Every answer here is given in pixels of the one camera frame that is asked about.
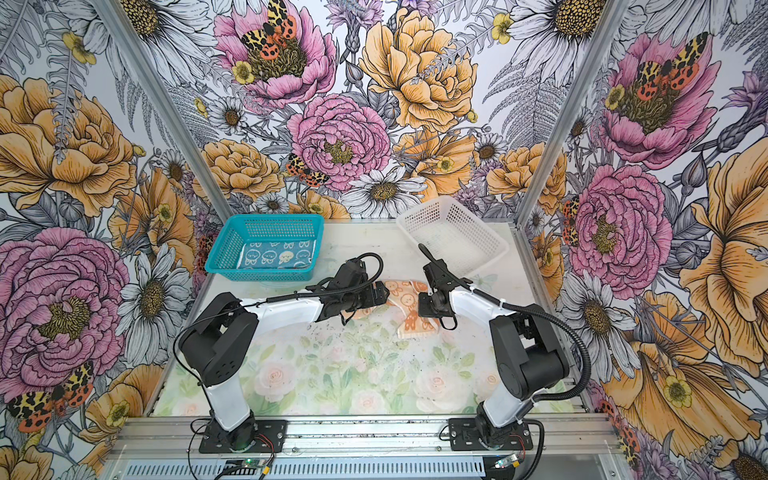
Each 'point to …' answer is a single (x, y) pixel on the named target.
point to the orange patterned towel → (401, 298)
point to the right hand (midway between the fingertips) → (427, 317)
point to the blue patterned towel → (287, 254)
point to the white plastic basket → (453, 235)
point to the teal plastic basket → (235, 229)
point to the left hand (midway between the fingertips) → (376, 301)
